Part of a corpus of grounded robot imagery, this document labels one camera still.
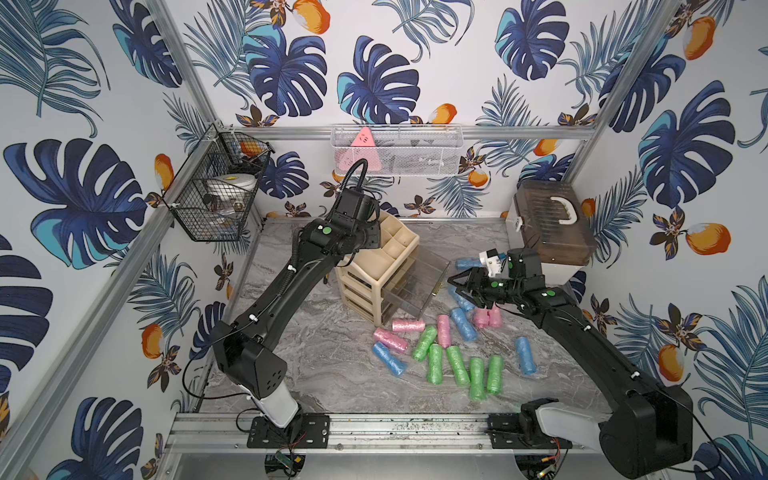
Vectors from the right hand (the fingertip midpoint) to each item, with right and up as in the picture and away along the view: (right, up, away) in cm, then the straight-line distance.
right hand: (452, 282), depth 78 cm
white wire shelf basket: (-14, +40, +14) cm, 45 cm away
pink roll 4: (+16, -12, +14) cm, 24 cm away
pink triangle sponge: (-24, +40, +14) cm, 49 cm away
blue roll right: (+23, -22, +7) cm, 32 cm away
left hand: (-22, +15, -1) cm, 27 cm away
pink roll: (-11, -14, +12) cm, 21 cm away
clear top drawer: (-8, -3, +21) cm, 23 cm away
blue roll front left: (-14, -24, +4) cm, 28 cm away
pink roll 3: (0, -16, +12) cm, 20 cm away
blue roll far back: (+10, +4, +27) cm, 30 cm away
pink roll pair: (+12, -12, +14) cm, 22 cm away
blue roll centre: (+6, -14, +12) cm, 20 cm away
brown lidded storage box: (+39, +18, +21) cm, 48 cm away
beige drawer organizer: (-25, 0, +4) cm, 25 cm away
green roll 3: (+7, -27, +3) cm, 28 cm away
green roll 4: (+13, -25, +4) cm, 29 cm away
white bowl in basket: (-58, +26, +1) cm, 64 cm away
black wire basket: (-65, +23, +4) cm, 69 cm away
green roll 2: (+3, -25, +3) cm, 26 cm away
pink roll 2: (-16, -18, +10) cm, 26 cm away
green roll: (-4, -23, +5) cm, 24 cm away
